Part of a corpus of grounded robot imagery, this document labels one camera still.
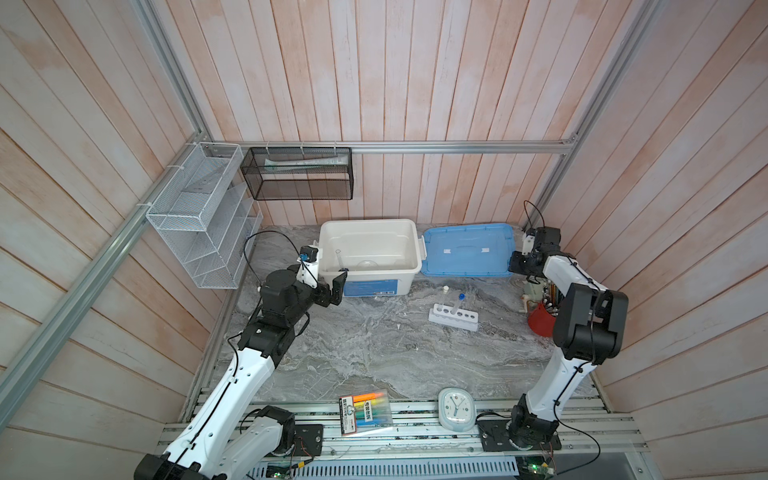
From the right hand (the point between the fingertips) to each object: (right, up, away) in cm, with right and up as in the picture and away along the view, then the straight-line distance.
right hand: (516, 260), depth 100 cm
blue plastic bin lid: (-12, +4, +9) cm, 16 cm away
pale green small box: (+4, -10, -4) cm, 11 cm away
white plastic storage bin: (-46, +1, +12) cm, 47 cm away
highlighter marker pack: (-51, -39, -23) cm, 69 cm away
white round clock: (-27, -39, -23) cm, 52 cm away
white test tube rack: (-21, -18, -8) cm, 29 cm away
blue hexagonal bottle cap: (-60, -3, +7) cm, 60 cm away
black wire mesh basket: (-76, +32, +6) cm, 82 cm away
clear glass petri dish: (-51, -2, +7) cm, 52 cm away
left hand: (-60, -3, -25) cm, 65 cm away
